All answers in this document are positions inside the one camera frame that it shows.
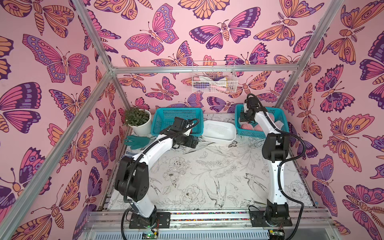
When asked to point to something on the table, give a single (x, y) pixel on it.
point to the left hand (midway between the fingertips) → (193, 139)
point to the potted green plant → (140, 120)
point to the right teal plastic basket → (278, 116)
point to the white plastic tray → (209, 137)
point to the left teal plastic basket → (164, 117)
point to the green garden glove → (137, 142)
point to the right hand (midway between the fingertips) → (246, 116)
